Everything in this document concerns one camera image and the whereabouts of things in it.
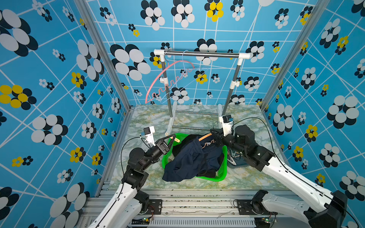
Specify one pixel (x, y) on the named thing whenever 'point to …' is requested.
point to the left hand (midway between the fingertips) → (176, 135)
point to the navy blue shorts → (201, 155)
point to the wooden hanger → (205, 137)
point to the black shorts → (186, 139)
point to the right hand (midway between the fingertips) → (213, 129)
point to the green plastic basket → (221, 173)
